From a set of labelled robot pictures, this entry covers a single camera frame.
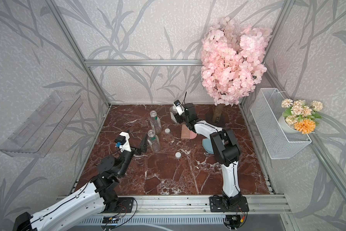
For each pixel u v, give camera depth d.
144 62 1.98
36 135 0.66
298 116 0.55
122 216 0.70
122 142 0.55
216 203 0.74
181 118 0.87
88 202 0.51
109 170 0.51
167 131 1.04
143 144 0.63
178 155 0.92
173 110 0.96
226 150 0.53
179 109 0.86
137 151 0.61
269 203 0.76
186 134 1.02
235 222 0.68
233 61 0.65
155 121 0.95
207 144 0.96
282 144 0.60
